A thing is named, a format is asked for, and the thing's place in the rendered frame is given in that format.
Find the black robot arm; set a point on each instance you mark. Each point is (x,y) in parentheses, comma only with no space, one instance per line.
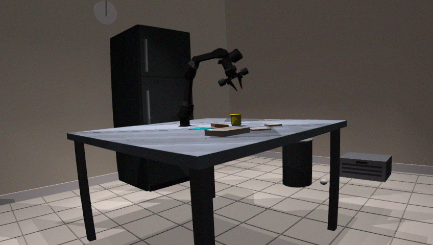
(190,71)

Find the wooden plank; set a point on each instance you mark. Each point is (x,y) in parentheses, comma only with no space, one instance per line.
(218,125)

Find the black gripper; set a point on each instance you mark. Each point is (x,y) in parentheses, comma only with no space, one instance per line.
(243,72)

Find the yellow cup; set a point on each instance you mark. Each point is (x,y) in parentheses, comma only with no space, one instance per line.
(236,119)

